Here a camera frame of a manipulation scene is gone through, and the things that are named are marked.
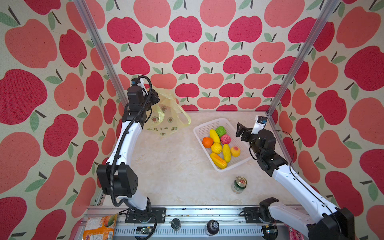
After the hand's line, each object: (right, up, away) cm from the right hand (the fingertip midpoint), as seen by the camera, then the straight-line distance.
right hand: (250, 124), depth 77 cm
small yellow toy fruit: (-15, -15, +16) cm, 27 cm away
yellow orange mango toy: (-15, -22, +12) cm, 29 cm away
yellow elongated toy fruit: (-15, -8, +23) cm, 29 cm away
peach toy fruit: (-3, -17, +16) cm, 24 cm away
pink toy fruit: (-8, -10, +22) cm, 25 cm away
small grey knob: (-38, -44, -13) cm, 59 cm away
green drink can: (-7, -31, -2) cm, 32 cm away
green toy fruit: (-10, -5, +25) cm, 27 cm away
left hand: (-47, +18, +1) cm, 50 cm away
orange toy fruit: (-20, -12, +20) cm, 31 cm away
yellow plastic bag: (-48, +6, +25) cm, 54 cm away
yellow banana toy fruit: (-9, -18, +16) cm, 26 cm away
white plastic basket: (-11, -13, +22) cm, 27 cm away
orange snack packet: (-73, -48, -8) cm, 88 cm away
